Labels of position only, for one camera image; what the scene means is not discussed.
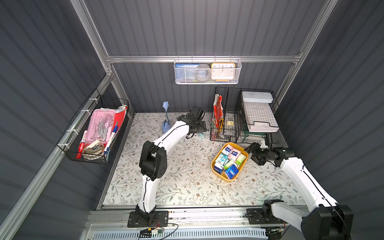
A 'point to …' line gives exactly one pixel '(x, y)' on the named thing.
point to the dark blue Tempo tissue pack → (232, 171)
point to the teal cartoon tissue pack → (222, 159)
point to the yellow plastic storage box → (222, 176)
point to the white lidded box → (257, 96)
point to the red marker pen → (81, 146)
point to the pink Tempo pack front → (234, 154)
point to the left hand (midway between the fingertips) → (202, 129)
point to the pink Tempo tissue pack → (227, 150)
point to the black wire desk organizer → (237, 113)
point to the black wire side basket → (96, 151)
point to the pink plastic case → (100, 125)
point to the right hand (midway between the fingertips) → (250, 151)
